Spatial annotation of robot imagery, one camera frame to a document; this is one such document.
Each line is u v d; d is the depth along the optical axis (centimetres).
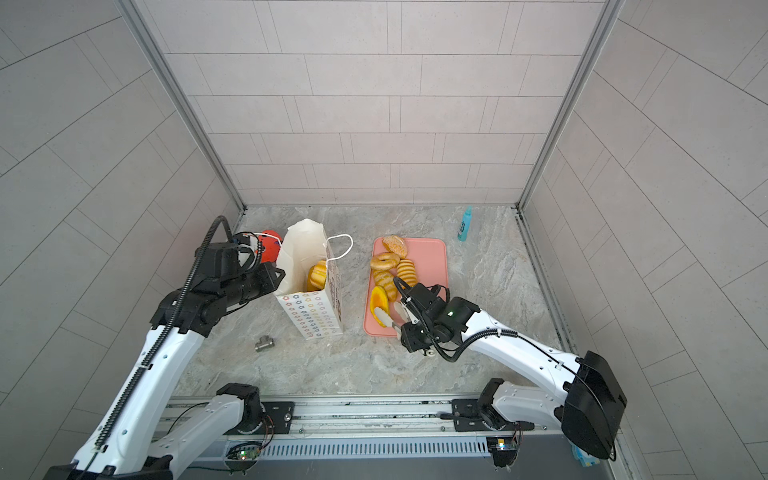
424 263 102
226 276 53
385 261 96
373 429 71
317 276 82
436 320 55
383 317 82
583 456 65
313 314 73
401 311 86
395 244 99
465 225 100
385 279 91
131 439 37
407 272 94
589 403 38
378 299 88
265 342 81
